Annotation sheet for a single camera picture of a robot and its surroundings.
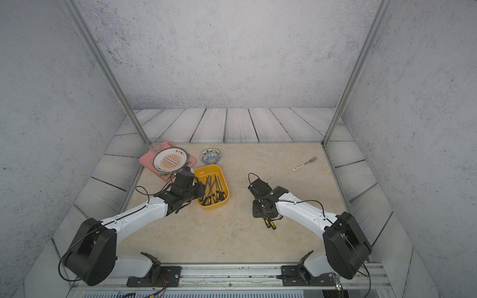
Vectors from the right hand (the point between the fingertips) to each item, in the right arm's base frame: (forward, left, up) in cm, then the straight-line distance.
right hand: (260, 212), depth 84 cm
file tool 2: (+11, +23, -5) cm, 26 cm away
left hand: (+10, +25, +4) cm, 27 cm away
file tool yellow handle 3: (-2, -4, -6) cm, 7 cm away
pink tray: (+35, +65, -3) cm, 74 cm away
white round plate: (+35, +52, -4) cm, 62 cm away
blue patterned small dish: (+37, +28, -4) cm, 47 cm away
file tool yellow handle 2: (+12, +18, -5) cm, 23 cm away
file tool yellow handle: (+14, +21, -6) cm, 26 cm away
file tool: (+8, +25, -5) cm, 26 cm away
